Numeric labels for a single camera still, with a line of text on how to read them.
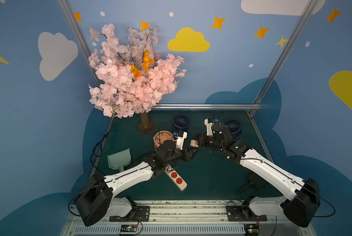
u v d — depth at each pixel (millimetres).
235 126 1006
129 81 613
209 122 691
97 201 409
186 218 735
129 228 718
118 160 941
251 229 721
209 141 650
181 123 1036
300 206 391
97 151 1013
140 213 749
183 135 700
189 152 666
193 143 737
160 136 954
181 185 819
